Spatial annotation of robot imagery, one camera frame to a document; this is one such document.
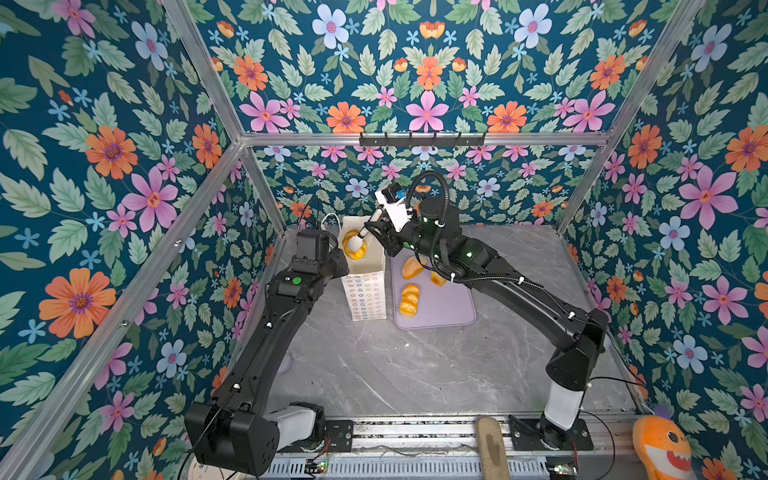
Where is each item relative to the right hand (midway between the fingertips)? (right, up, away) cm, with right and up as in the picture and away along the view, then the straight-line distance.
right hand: (373, 214), depth 66 cm
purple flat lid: (-27, -41, +18) cm, 52 cm away
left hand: (-9, -7, +10) cm, 15 cm away
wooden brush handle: (+28, -55, +3) cm, 62 cm away
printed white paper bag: (-4, -17, +12) cm, 22 cm away
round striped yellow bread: (-6, -10, +11) cm, 15 cm away
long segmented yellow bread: (+8, -24, +29) cm, 39 cm away
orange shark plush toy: (+64, -52, -1) cm, 83 cm away
